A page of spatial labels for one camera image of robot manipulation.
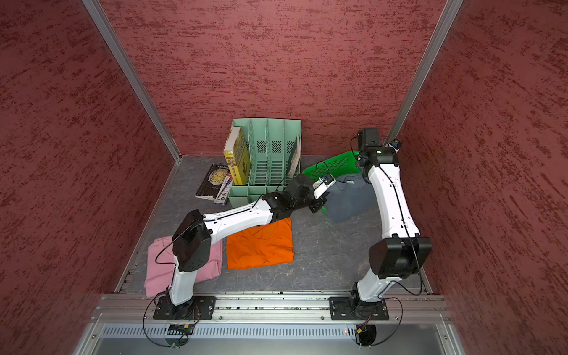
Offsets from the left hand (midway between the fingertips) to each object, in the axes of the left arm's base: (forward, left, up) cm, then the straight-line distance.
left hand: (325, 193), depth 81 cm
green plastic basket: (+28, -13, -14) cm, 34 cm away
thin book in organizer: (+24, +10, -6) cm, 27 cm away
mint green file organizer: (+38, +23, -15) cm, 46 cm away
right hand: (+5, -16, +7) cm, 19 cm away
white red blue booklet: (+12, +45, -16) cm, 49 cm away
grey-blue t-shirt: (-1, -9, 0) cm, 9 cm away
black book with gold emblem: (+19, +52, -18) cm, 58 cm away
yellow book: (+18, +36, +1) cm, 40 cm away
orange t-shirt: (-13, +24, -19) cm, 33 cm away
